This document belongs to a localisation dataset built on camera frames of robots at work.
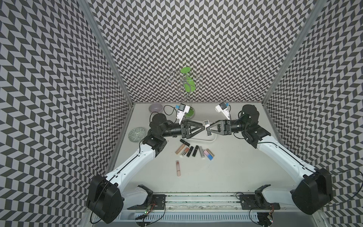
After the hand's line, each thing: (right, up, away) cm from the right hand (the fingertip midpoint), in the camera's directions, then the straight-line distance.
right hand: (208, 132), depth 63 cm
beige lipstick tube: (-15, -15, +28) cm, 35 cm away
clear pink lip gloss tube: (-15, -24, +21) cm, 35 cm away
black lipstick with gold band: (-5, -16, +28) cm, 32 cm away
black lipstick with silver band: (-8, -16, +27) cm, 33 cm away
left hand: (-3, +2, -1) cm, 3 cm away
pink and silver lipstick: (-12, -16, +25) cm, 32 cm away
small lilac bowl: (-35, +14, +48) cm, 61 cm away
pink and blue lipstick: (+4, -18, +26) cm, 32 cm away
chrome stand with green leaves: (-11, +30, +26) cm, 41 cm away
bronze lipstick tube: (+5, -17, +28) cm, 33 cm away
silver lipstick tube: (-1, -16, +28) cm, 32 cm away
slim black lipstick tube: (-11, -11, +30) cm, 34 cm away
